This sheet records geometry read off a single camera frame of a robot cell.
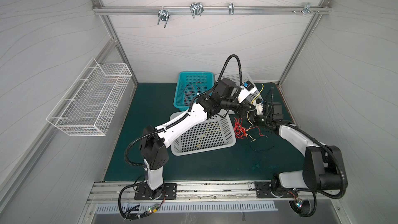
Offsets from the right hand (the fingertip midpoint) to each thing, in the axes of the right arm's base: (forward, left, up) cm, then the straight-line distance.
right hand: (246, 113), depth 88 cm
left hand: (-8, 0, +19) cm, 21 cm away
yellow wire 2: (-13, -4, -6) cm, 15 cm away
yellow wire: (-4, +19, -12) cm, 23 cm away
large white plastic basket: (-9, +18, -12) cm, 24 cm away
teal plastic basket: (+34, +41, -5) cm, 53 cm away
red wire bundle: (-10, +3, -5) cm, 11 cm away
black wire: (-17, -7, -13) cm, 22 cm away
